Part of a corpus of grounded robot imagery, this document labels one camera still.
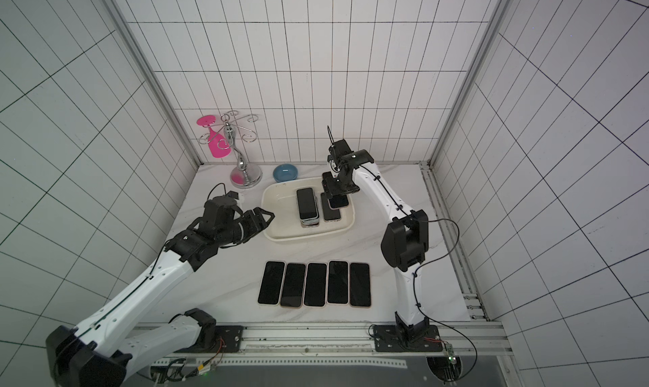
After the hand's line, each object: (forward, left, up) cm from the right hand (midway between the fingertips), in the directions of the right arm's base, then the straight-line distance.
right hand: (326, 191), depth 89 cm
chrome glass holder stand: (+18, +39, -13) cm, 45 cm away
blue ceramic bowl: (+21, +21, -13) cm, 33 cm away
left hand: (-17, +18, +4) cm, 25 cm away
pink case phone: (-30, +9, -14) cm, 35 cm away
